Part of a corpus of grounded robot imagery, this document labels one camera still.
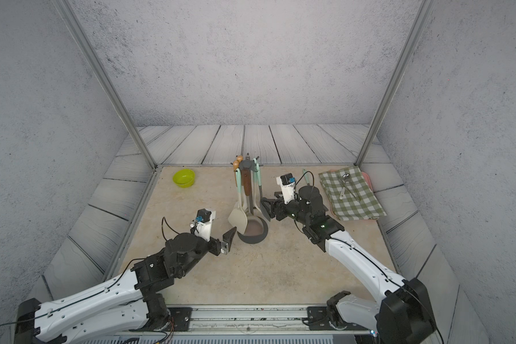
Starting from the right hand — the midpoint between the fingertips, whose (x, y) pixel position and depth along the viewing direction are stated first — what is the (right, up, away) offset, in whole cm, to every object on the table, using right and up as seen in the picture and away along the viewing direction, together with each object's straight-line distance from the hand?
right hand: (269, 197), depth 75 cm
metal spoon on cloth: (+41, +8, +39) cm, 57 cm away
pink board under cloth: (+52, +6, +37) cm, 64 cm away
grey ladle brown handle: (-5, -13, +11) cm, 18 cm away
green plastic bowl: (-44, +7, +39) cm, 59 cm away
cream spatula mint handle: (-11, -8, +7) cm, 16 cm away
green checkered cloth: (+41, -2, +31) cm, 51 cm away
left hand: (-14, -9, -5) cm, 17 cm away
